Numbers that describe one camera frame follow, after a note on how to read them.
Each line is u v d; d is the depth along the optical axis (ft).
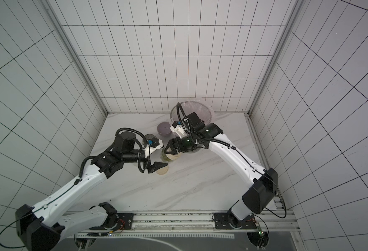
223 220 2.34
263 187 1.31
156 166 1.99
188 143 2.01
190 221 2.44
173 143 2.06
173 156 2.19
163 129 3.49
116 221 2.34
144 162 2.07
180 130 2.20
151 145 1.92
